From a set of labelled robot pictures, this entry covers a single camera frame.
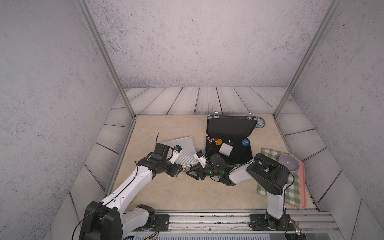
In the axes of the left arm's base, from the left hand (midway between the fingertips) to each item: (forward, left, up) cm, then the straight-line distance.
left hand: (179, 166), depth 83 cm
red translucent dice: (+22, -19, -6) cm, 30 cm away
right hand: (-2, -6, -3) cm, 7 cm away
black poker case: (+23, -32, -4) cm, 40 cm away
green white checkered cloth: (-14, -61, -9) cm, 63 cm away
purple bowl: (+4, -66, -6) cm, 66 cm away
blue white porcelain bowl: (+37, -58, -7) cm, 69 cm away
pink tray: (-8, -69, -9) cm, 70 cm away
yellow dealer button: (+20, -25, -7) cm, 33 cm away
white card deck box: (+14, -28, -6) cm, 32 cm away
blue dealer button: (+20, -42, -7) cm, 47 cm away
